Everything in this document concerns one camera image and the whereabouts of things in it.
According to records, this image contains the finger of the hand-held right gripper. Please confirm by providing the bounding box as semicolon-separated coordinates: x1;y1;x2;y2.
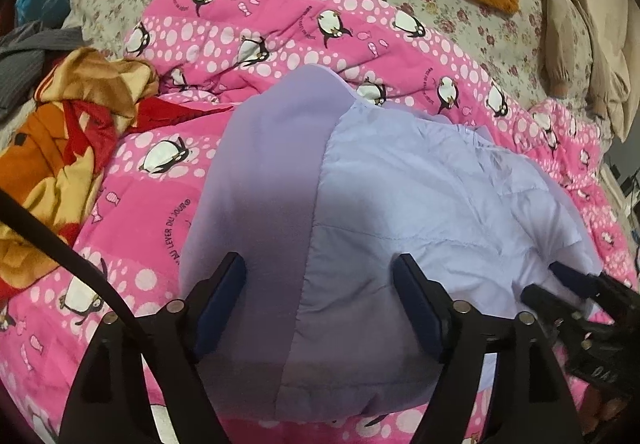
520;283;590;325
549;261;621;301

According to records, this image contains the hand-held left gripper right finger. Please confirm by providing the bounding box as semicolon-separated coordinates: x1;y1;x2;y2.
392;254;583;444

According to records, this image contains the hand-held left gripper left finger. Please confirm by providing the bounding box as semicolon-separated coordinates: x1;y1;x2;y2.
59;251;248;444

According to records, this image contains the lavender padded jacket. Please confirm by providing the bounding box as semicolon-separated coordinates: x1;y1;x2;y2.
179;65;606;425

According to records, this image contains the pink penguin print blanket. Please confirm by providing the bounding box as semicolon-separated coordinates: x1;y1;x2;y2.
0;0;640;444

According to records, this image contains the orange yellow printed blanket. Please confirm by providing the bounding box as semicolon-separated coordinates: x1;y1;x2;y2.
0;48;236;299

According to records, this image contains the beige padded garment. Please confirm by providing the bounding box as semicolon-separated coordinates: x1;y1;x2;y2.
495;0;640;142

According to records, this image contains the grey knitted garment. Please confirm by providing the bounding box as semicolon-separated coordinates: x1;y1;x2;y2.
0;21;86;125

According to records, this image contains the black cable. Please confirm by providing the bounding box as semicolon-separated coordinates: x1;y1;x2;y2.
0;189;146;340

